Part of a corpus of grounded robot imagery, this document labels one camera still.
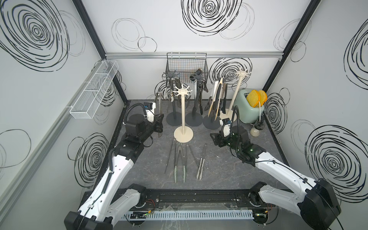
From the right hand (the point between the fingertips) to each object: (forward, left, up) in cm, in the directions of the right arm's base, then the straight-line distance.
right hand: (215, 133), depth 80 cm
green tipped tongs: (-3, +21, -16) cm, 26 cm away
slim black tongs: (+16, -6, +5) cm, 17 cm away
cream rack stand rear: (+27, -16, -15) cm, 35 cm away
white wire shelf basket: (+10, +68, +18) cm, 71 cm away
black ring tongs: (+17, +10, +12) cm, 23 cm away
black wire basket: (+43, +19, +17) cm, 50 cm away
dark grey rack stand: (+22, +27, -16) cm, 39 cm away
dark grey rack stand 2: (+21, 0, -18) cm, 28 cm away
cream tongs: (-19, +9, -16) cm, 26 cm away
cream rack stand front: (+9, +19, -16) cm, 27 cm away
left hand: (+2, +29, +14) cm, 32 cm away
